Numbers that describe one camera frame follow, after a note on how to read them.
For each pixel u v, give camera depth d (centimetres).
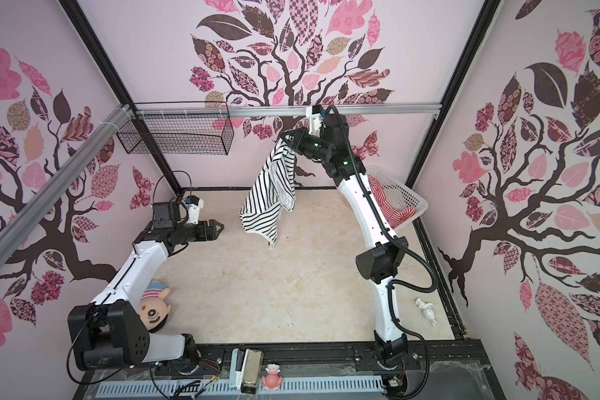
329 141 59
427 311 80
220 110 90
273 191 78
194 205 75
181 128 95
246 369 70
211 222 77
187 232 70
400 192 110
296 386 70
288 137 71
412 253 48
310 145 65
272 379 68
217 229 80
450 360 74
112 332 41
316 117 68
